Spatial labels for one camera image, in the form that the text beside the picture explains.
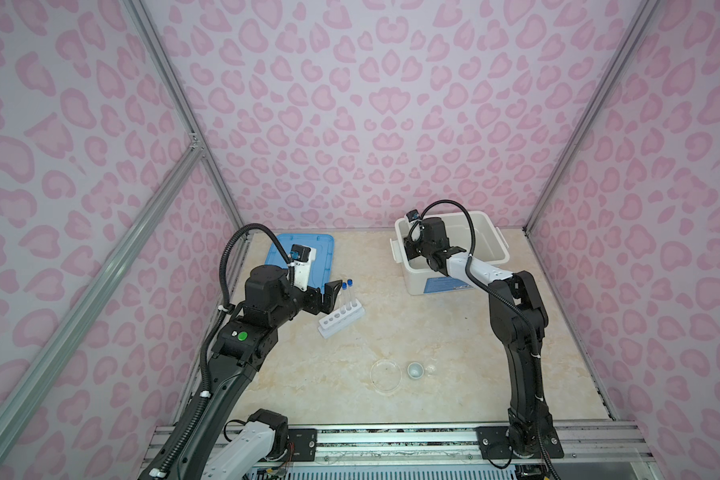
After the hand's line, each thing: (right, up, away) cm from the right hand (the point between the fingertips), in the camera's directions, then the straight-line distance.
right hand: (410, 233), depth 101 cm
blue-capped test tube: (-19, -17, -15) cm, 30 cm away
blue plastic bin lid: (-31, -12, +6) cm, 34 cm away
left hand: (-24, -11, -31) cm, 41 cm away
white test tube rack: (-23, -27, -10) cm, 37 cm away
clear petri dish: (-9, -42, -17) cm, 46 cm away
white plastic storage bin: (+2, -14, -9) cm, 17 cm away
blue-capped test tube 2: (-21, -19, -14) cm, 32 cm away
